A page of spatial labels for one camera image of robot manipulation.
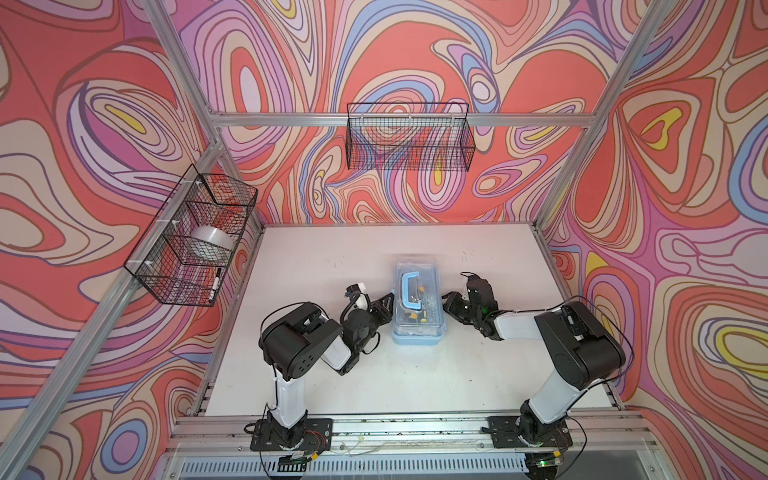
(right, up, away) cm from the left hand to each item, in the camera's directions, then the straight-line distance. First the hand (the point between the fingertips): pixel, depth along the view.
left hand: (399, 297), depth 89 cm
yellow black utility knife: (+7, -5, -5) cm, 9 cm away
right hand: (+14, -4, +7) cm, 16 cm away
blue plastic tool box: (+5, -12, -4) cm, 14 cm away
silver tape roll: (-46, +16, -19) cm, 52 cm away
